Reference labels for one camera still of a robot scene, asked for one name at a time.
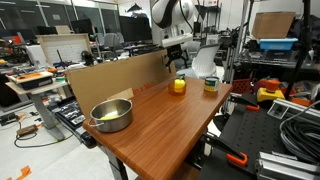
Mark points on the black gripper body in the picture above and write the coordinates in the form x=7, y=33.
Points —
x=176, y=50

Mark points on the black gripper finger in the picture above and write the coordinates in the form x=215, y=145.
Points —
x=183, y=61
x=169, y=61

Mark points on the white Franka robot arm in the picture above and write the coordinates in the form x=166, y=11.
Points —
x=171, y=15

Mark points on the white office chair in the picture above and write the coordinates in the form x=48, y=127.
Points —
x=205, y=61

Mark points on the orange plastic bowl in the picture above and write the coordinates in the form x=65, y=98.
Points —
x=171, y=90

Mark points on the green and yellow tin can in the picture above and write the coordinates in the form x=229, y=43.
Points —
x=211, y=84

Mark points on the large black monitor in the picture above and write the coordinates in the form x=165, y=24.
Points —
x=135, y=29

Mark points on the small cardboard piece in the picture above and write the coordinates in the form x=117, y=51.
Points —
x=121, y=94

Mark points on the large brown cardboard sheet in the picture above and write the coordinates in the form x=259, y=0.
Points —
x=110, y=80

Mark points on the red plastic crate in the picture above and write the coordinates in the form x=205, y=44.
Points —
x=241, y=86

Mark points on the yellow item inside pot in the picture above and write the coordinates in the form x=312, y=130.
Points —
x=109, y=117

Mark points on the metal storage rack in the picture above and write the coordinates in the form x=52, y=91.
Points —
x=266, y=61

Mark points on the stainless steel pot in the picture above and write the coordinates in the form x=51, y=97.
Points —
x=113, y=123

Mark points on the yellow red emergency stop button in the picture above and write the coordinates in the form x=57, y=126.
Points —
x=270, y=93

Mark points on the small black monitor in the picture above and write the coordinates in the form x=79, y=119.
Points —
x=81, y=26

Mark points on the brown cardboard box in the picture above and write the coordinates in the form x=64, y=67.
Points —
x=271, y=25

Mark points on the blue plastic bin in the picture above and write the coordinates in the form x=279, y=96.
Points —
x=277, y=44

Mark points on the black perforated breadboard base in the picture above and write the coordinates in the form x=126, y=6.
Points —
x=253, y=133

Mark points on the white pegboard panel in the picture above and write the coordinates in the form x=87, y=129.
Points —
x=66, y=48

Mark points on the green tape roll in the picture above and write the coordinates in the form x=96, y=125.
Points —
x=60, y=79

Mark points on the black patterned tray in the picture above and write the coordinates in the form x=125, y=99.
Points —
x=70, y=113

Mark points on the grey table leg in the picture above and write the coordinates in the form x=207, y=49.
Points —
x=116, y=165

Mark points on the grey side table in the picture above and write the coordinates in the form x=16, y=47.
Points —
x=41, y=103

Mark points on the white and orange desk device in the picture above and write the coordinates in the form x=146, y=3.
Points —
x=30, y=79

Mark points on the silver aluminium extrusion block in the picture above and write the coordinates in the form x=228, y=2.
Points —
x=283, y=166

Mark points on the orange floor tape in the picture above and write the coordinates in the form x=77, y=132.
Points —
x=24, y=172

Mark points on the black vertical camera pole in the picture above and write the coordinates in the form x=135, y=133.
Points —
x=300, y=50

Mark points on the silver aluminium extrusion rail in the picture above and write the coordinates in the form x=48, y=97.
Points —
x=293, y=108

